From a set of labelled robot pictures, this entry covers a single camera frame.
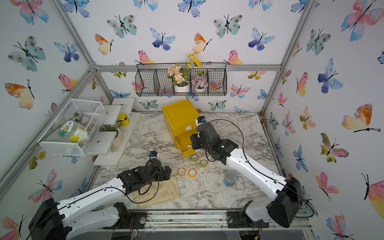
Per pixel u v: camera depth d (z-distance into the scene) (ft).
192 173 2.92
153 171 2.06
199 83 2.84
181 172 2.93
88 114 2.60
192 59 2.69
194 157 3.15
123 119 3.46
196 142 2.17
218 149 1.72
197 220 2.47
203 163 3.06
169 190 2.72
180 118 2.97
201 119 2.16
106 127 3.15
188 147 2.99
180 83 2.71
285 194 1.30
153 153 2.42
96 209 1.62
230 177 2.67
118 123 3.21
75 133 2.08
